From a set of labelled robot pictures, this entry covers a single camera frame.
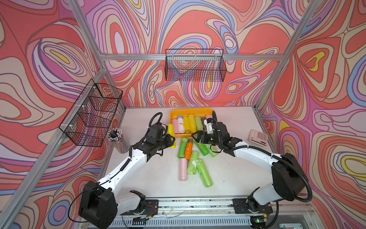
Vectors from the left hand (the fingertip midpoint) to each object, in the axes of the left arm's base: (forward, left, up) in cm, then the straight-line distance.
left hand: (175, 139), depth 81 cm
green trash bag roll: (-11, -10, -13) cm, 19 cm away
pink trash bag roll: (-12, -4, -14) cm, 19 cm away
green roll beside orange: (+2, -4, -13) cm, 14 cm away
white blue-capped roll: (+20, -3, -12) cm, 24 cm away
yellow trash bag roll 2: (+22, -11, -12) cm, 27 cm away
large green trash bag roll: (-15, -17, -13) cm, 26 cm away
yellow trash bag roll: (+21, -7, -12) cm, 25 cm away
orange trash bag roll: (+1, -8, -13) cm, 16 cm away
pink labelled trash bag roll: (+23, +2, -12) cm, 26 cm away
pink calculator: (+11, -57, -14) cm, 60 cm away
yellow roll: (+5, +3, +3) cm, 6 cm away
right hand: (+2, -13, -3) cm, 13 cm away
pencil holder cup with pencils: (+3, +36, 0) cm, 36 cm away
